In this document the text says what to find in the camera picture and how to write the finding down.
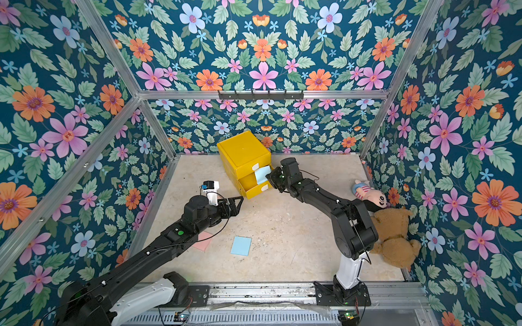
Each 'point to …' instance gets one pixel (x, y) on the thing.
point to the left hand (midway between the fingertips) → (238, 198)
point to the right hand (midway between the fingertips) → (265, 174)
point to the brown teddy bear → (392, 225)
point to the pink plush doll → (363, 191)
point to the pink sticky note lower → (205, 241)
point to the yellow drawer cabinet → (243, 154)
